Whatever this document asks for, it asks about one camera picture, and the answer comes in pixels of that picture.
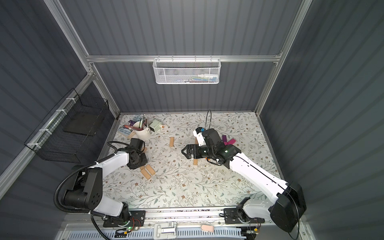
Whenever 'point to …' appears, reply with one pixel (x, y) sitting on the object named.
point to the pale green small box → (155, 126)
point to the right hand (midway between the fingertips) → (190, 150)
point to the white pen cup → (143, 134)
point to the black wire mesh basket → (68, 132)
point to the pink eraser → (207, 228)
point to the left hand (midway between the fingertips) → (143, 162)
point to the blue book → (124, 131)
